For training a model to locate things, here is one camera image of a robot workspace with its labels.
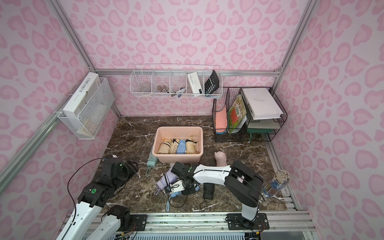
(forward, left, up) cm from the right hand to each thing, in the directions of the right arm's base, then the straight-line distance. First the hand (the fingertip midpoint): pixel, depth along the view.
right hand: (185, 188), depth 86 cm
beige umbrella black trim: (+25, -2, +5) cm, 26 cm away
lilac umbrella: (+3, +10, +6) cm, 12 cm away
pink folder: (+47, -24, +5) cm, 53 cm away
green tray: (+34, -46, +11) cm, 58 cm away
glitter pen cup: (-3, -45, +18) cm, 48 cm away
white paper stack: (+46, -47, +23) cm, 70 cm away
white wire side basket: (+20, +49, +32) cm, 62 cm away
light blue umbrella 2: (-4, +3, +4) cm, 7 cm away
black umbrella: (-3, -13, +5) cm, 14 cm away
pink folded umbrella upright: (+17, -21, +5) cm, 27 cm away
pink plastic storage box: (+30, +4, +13) cm, 33 cm away
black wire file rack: (+38, -38, +21) cm, 58 cm away
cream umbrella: (+24, +9, +7) cm, 27 cm away
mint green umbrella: (+15, +21, +5) cm, 26 cm away
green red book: (+45, -33, +14) cm, 58 cm away
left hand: (+6, +24, +19) cm, 31 cm away
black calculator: (+51, -16, +34) cm, 64 cm away
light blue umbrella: (+24, +4, +5) cm, 25 cm away
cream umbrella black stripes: (+22, +14, +8) cm, 28 cm away
